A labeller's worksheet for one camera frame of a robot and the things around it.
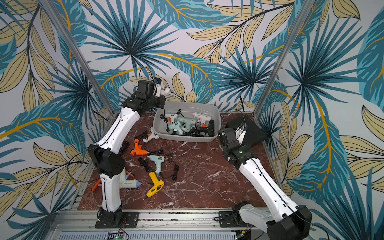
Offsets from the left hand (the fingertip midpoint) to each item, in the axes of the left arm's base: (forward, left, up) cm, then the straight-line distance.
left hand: (163, 99), depth 84 cm
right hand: (-21, -38, -8) cm, 45 cm away
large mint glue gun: (+7, -13, -27) cm, 31 cm away
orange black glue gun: (-16, +18, -29) cm, 38 cm away
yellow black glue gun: (-39, +2, -29) cm, 48 cm away
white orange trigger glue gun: (+12, -1, -27) cm, 30 cm away
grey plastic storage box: (+1, +6, -29) cm, 30 cm away
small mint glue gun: (+1, -6, -24) cm, 25 cm away
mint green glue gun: (-23, +4, -29) cm, 37 cm away
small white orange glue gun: (+2, -1, +5) cm, 5 cm away
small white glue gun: (-5, +10, -29) cm, 31 cm away
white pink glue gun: (+12, -24, -28) cm, 39 cm away
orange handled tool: (-39, +35, -29) cm, 60 cm away
